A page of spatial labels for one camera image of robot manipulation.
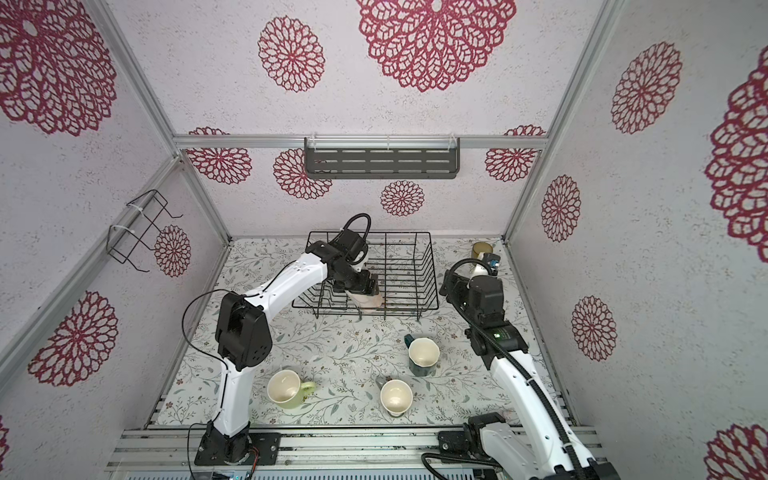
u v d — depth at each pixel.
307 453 0.74
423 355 0.85
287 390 0.84
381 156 0.95
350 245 0.73
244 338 0.53
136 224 0.78
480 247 1.09
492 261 0.64
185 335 0.97
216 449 0.63
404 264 1.13
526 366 0.49
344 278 0.77
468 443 0.67
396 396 0.82
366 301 0.88
